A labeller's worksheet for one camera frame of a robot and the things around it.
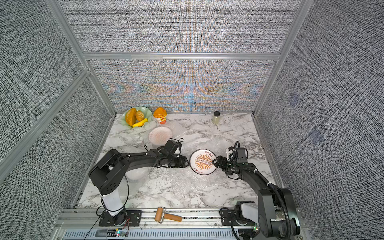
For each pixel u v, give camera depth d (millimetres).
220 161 791
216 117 1066
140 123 1070
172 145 747
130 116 1062
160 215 744
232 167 726
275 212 419
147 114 1135
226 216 733
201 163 922
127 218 723
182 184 836
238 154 696
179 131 1056
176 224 731
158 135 1052
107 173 482
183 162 817
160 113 1068
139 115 1087
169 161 748
